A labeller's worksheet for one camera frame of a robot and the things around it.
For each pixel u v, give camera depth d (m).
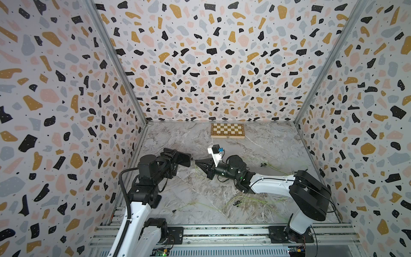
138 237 0.58
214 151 0.66
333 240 0.74
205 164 0.70
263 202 0.84
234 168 0.62
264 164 0.98
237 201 0.84
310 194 0.45
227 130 1.13
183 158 0.80
